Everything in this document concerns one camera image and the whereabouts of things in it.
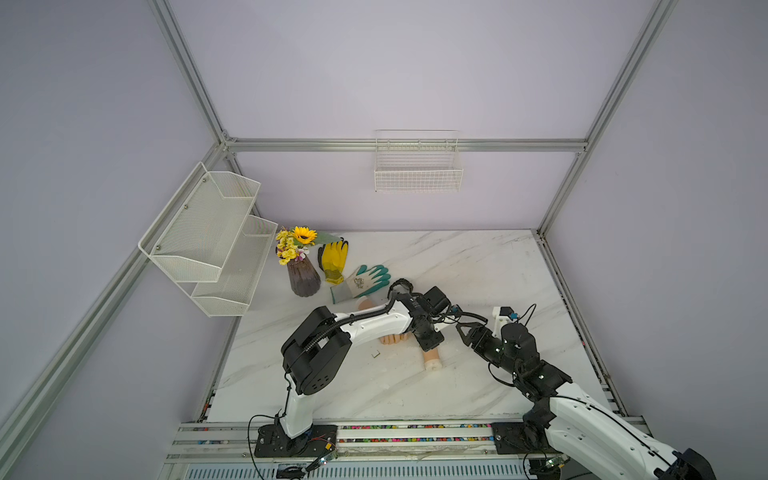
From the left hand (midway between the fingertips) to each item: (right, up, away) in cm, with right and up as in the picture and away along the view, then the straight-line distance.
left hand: (429, 339), depth 87 cm
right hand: (+9, +3, -4) cm, 11 cm away
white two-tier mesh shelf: (-65, +29, -1) cm, 71 cm away
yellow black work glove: (-34, +24, +23) cm, 47 cm away
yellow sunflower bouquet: (-39, +28, -6) cm, 48 cm away
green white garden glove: (-22, +15, +17) cm, 32 cm away
